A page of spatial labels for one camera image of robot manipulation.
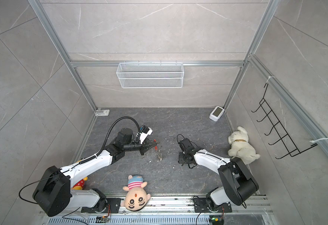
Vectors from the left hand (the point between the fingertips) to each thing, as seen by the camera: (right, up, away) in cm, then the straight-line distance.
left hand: (156, 141), depth 78 cm
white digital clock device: (+46, +17, +34) cm, 60 cm away
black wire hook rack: (+61, +3, -14) cm, 63 cm away
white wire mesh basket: (-8, +45, +23) cm, 51 cm away
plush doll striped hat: (-9, -27, -9) cm, 30 cm away
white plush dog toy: (+52, -6, +8) cm, 53 cm away
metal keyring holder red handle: (+1, -12, +15) cm, 19 cm away
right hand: (+17, -13, +14) cm, 25 cm away
